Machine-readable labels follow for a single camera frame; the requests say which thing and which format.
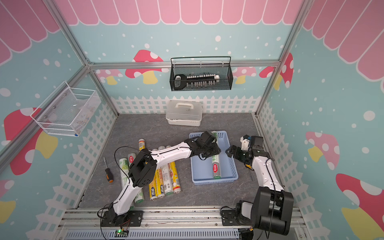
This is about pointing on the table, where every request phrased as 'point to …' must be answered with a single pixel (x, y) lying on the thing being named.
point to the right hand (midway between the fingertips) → (233, 152)
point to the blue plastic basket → (202, 169)
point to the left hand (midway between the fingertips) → (219, 153)
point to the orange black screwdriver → (109, 176)
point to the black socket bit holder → (181, 81)
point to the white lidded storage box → (184, 113)
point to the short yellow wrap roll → (141, 144)
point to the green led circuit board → (121, 233)
